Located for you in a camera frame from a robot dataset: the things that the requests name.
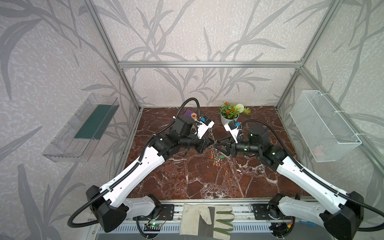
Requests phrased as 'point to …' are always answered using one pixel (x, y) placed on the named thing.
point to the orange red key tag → (211, 155)
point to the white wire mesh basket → (327, 134)
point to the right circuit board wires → (281, 229)
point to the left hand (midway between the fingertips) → (214, 138)
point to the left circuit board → (152, 227)
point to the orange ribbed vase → (194, 115)
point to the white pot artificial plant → (229, 113)
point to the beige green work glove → (199, 222)
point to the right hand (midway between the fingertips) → (217, 139)
